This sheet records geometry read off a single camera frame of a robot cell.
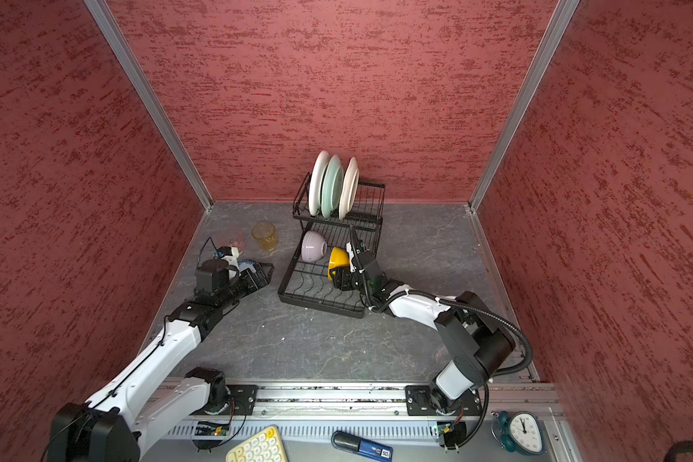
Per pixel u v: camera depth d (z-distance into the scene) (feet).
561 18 2.37
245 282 2.38
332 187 2.60
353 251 2.66
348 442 2.12
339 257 2.85
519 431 2.20
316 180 2.54
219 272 2.06
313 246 3.11
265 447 2.18
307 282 3.17
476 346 1.47
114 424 1.29
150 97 2.87
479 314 1.41
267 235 3.39
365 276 2.21
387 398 2.49
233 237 3.53
